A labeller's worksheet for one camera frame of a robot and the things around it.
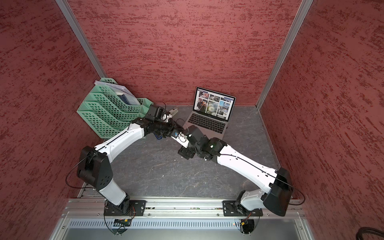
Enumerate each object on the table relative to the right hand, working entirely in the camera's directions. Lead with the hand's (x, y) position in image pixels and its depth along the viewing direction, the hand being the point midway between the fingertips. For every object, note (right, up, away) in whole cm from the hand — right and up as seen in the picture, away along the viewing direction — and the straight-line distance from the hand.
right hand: (185, 145), depth 76 cm
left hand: (-2, +6, +6) cm, 9 cm away
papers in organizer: (-44, +31, +19) cm, 57 cm away
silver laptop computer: (+17, +18, +35) cm, 43 cm away
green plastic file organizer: (-51, +17, +17) cm, 57 cm away
